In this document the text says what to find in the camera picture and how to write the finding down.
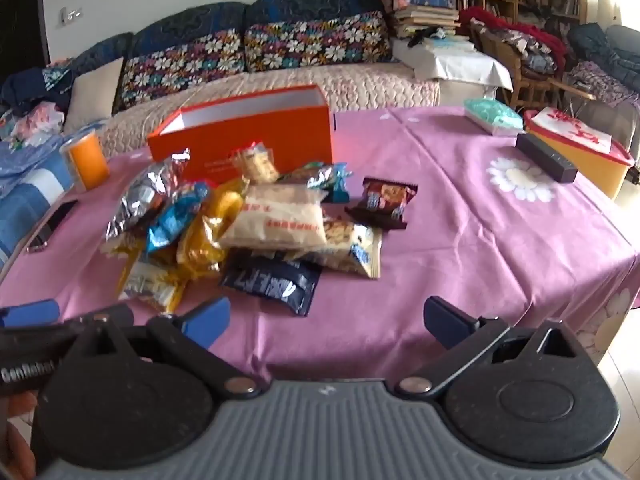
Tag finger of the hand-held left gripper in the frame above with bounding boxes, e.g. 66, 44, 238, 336
0, 299, 62, 329
59, 304, 135, 335

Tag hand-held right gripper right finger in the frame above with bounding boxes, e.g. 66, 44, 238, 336
394, 296, 582, 402

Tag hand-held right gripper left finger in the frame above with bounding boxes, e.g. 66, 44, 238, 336
69, 296, 262, 402

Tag yellow white snack packet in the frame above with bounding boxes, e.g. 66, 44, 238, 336
116, 260, 188, 313

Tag gold foil snack packet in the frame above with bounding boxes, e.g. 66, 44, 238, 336
100, 232, 148, 262

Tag navy snack packet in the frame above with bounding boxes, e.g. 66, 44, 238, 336
220, 249, 323, 317

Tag blue snack packet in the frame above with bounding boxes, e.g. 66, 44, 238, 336
145, 182, 211, 253

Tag white blue nut bar packet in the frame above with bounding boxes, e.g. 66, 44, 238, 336
300, 216, 383, 281

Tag white rice cracker packet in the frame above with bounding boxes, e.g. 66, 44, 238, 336
219, 184, 331, 251

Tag silver foil snack packet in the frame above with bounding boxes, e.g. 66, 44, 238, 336
104, 147, 193, 246

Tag dark brown snack packet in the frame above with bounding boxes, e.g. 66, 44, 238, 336
344, 176, 418, 232

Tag clear peanut candy packet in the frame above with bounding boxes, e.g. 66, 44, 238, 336
235, 141, 281, 186

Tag green cookie snack packet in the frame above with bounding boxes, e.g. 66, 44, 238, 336
280, 161, 353, 206

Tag orange cardboard box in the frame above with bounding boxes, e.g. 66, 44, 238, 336
146, 84, 335, 181

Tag person's left hand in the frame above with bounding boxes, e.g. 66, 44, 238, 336
0, 389, 40, 463

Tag purple daisy tablecloth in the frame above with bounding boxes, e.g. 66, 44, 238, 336
0, 105, 640, 391

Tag black phone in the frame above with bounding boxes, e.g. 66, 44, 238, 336
24, 199, 80, 255

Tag blue striped cloth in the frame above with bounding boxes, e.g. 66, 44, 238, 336
0, 145, 76, 271

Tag orange plastic cup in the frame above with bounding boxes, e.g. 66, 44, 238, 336
59, 127, 111, 192

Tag pink floral cloth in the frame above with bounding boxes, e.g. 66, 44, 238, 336
10, 101, 66, 143

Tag black speaker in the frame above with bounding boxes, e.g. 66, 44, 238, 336
515, 132, 580, 183

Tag yellow bin with red lid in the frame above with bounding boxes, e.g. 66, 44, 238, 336
522, 107, 636, 200

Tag teal tissue pack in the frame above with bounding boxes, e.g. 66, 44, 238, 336
462, 97, 525, 137

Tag beige pillow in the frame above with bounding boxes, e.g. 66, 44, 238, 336
62, 57, 125, 136

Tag dark blue clothes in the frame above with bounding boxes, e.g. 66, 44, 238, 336
0, 62, 76, 111

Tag white red printed bag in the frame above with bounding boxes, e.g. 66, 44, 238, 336
529, 106, 613, 157

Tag floral cushion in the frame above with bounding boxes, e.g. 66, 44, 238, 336
120, 30, 247, 111
244, 12, 393, 73

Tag wicker chair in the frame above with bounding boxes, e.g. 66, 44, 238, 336
470, 17, 596, 111

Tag white paper covered box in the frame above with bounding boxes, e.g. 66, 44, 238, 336
392, 37, 515, 93

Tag beige quilted sofa cover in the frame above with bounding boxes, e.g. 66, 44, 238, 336
95, 62, 442, 151

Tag red blanket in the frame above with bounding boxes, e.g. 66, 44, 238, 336
460, 7, 568, 56

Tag stack of books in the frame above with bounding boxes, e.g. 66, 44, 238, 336
390, 0, 463, 41

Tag dark jacket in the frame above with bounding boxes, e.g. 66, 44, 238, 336
567, 22, 640, 91

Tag dark blue sofa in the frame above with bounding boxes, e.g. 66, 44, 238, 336
0, 0, 443, 161

